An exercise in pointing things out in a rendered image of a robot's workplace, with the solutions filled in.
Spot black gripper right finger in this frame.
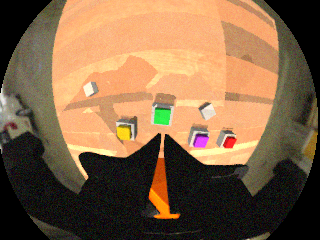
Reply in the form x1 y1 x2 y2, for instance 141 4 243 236
163 135 249 215

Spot red button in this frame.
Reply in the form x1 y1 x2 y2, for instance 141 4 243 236
215 129 237 148

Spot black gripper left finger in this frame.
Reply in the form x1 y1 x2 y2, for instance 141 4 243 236
77 133 163 212

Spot yellow button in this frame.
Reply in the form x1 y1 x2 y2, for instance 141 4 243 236
116 119 137 140

